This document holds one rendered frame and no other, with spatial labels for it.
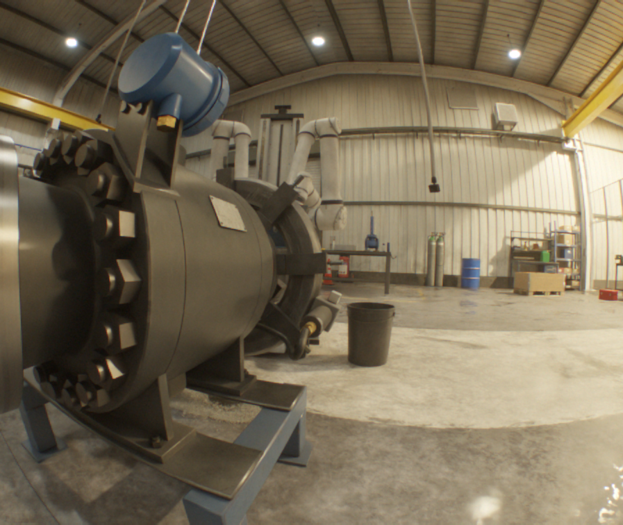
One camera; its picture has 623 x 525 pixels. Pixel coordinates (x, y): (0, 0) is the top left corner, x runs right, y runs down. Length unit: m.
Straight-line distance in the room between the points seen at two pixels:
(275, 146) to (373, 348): 1.61
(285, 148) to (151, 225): 1.90
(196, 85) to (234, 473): 0.68
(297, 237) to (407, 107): 9.91
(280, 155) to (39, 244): 1.98
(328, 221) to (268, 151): 0.80
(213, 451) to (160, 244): 0.40
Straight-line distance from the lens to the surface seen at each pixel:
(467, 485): 0.98
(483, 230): 9.70
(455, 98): 11.16
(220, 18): 10.55
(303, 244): 1.08
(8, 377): 0.43
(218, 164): 1.96
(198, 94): 0.55
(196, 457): 0.60
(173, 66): 0.50
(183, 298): 0.48
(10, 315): 0.38
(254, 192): 1.18
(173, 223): 0.48
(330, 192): 1.81
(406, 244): 9.34
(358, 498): 0.88
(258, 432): 0.69
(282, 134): 2.32
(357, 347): 1.79
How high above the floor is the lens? 0.64
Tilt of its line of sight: level
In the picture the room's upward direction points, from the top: 2 degrees clockwise
